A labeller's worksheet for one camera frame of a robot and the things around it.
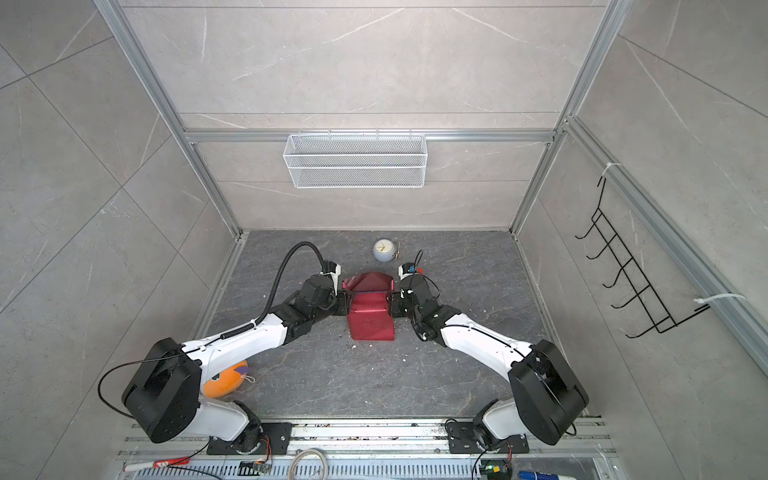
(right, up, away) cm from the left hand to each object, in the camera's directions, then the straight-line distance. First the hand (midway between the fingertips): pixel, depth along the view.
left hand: (350, 287), depth 87 cm
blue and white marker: (+46, -41, -19) cm, 65 cm away
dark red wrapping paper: (+6, -5, -3) cm, 8 cm away
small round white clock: (+10, +12, +24) cm, 28 cm away
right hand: (+13, -2, +1) cm, 13 cm away
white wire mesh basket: (0, +42, +13) cm, 44 cm away
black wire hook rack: (+68, 0, -24) cm, 72 cm away
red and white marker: (-44, -40, -17) cm, 62 cm away
